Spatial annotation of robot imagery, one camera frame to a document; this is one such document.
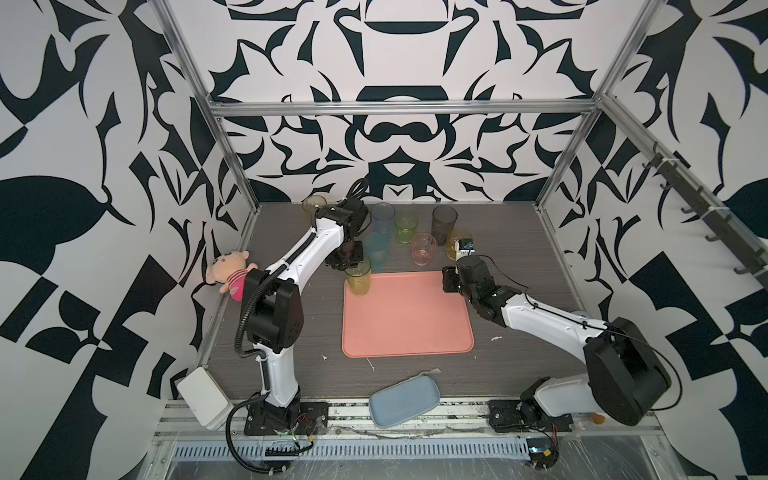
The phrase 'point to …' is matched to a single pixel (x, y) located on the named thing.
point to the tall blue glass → (382, 214)
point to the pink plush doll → (230, 268)
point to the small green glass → (405, 224)
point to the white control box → (205, 399)
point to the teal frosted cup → (377, 247)
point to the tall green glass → (359, 276)
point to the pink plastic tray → (405, 314)
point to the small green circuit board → (543, 454)
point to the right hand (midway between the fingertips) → (449, 266)
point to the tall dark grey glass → (444, 218)
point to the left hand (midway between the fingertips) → (350, 259)
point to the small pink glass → (422, 248)
